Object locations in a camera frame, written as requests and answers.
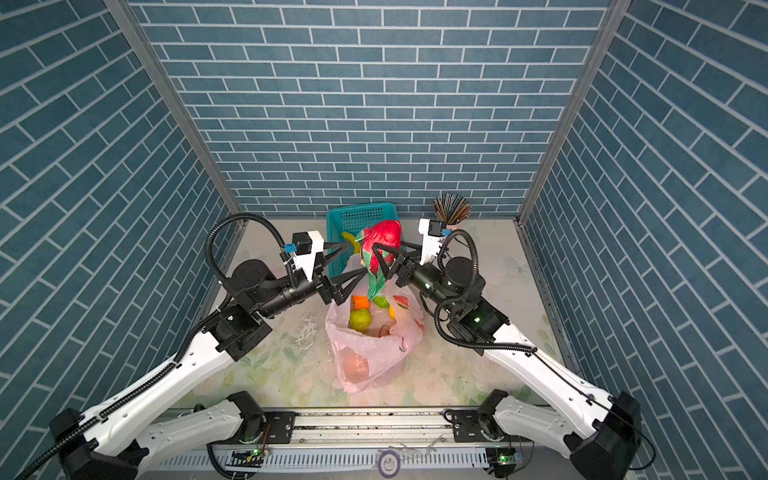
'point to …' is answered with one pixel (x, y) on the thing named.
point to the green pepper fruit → (360, 320)
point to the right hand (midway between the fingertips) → (379, 242)
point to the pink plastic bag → (374, 339)
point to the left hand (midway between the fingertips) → (356, 259)
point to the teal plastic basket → (353, 219)
